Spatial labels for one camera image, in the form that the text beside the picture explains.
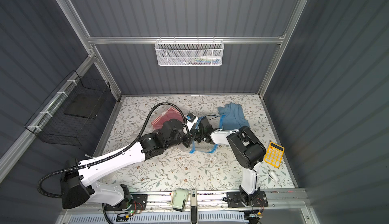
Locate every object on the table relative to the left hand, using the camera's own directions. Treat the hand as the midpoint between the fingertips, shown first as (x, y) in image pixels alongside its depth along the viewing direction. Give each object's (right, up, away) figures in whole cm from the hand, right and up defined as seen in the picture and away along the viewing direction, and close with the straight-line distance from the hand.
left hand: (198, 133), depth 71 cm
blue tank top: (+24, +6, +34) cm, 42 cm away
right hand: (-7, -3, +22) cm, 24 cm away
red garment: (-19, +8, +35) cm, 40 cm away
